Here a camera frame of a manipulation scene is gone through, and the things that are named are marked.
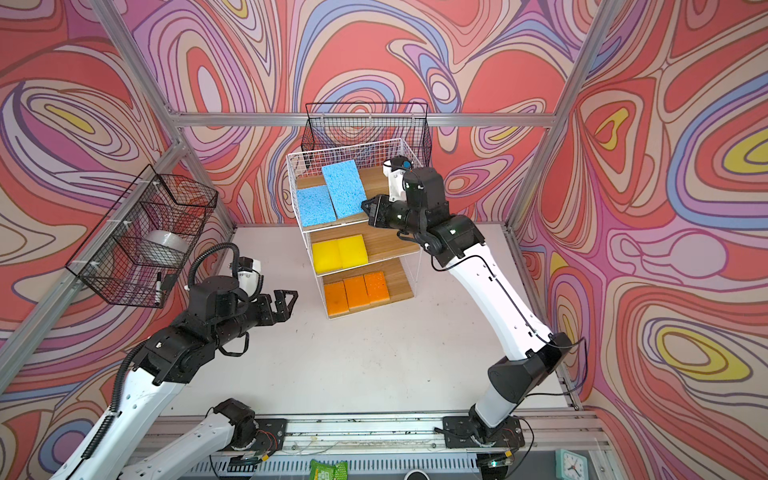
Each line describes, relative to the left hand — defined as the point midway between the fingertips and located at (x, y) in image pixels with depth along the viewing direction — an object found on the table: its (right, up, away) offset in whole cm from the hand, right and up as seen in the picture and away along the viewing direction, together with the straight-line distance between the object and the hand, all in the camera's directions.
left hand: (287, 293), depth 68 cm
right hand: (+18, +19, -2) cm, 26 cm away
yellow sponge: (+8, +9, +8) cm, 14 cm away
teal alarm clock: (+66, -40, -1) cm, 77 cm away
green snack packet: (+8, -41, -1) cm, 42 cm away
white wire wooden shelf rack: (+16, +6, +10) cm, 20 cm away
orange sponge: (+13, -3, +28) cm, 31 cm away
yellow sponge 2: (+14, +10, +9) cm, 19 cm away
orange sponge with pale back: (+7, -5, +27) cm, 29 cm away
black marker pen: (-33, 0, +4) cm, 33 cm away
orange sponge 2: (+20, -2, +30) cm, 36 cm away
